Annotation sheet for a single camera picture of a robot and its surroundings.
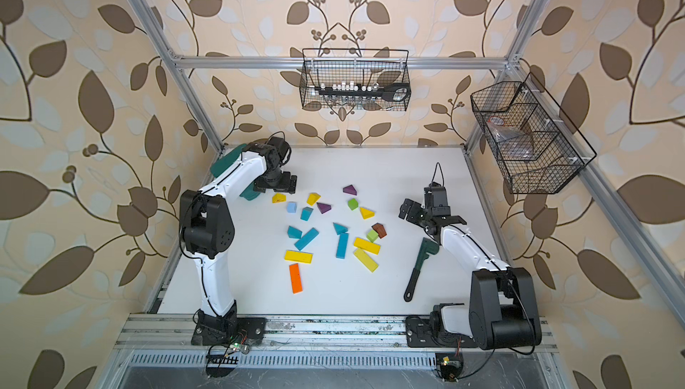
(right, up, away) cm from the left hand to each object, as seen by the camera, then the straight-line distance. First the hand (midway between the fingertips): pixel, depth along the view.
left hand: (281, 187), depth 94 cm
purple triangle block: (+14, -8, +6) cm, 18 cm away
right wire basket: (+77, +12, -21) cm, 80 cm away
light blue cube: (+2, -8, +7) cm, 11 cm away
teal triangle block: (+21, -15, +2) cm, 26 cm away
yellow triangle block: (-3, -5, +8) cm, 10 cm away
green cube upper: (+25, -7, +7) cm, 27 cm away
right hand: (+46, -8, -3) cm, 47 cm away
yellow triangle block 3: (+31, -10, +5) cm, 33 cm away
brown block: (+35, -15, -1) cm, 38 cm away
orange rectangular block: (+7, -29, -10) cm, 31 cm away
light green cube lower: (+32, -17, -2) cm, 36 cm away
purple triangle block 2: (+24, -1, +11) cm, 27 cm away
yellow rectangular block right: (+30, -20, -3) cm, 36 cm away
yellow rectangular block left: (+7, -23, -5) cm, 25 cm away
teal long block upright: (+22, -20, -3) cm, 30 cm away
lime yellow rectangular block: (+30, -24, -5) cm, 39 cm away
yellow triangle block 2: (+10, -5, +8) cm, 13 cm away
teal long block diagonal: (+9, -18, -1) cm, 20 cm away
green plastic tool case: (-28, +11, +15) cm, 33 cm away
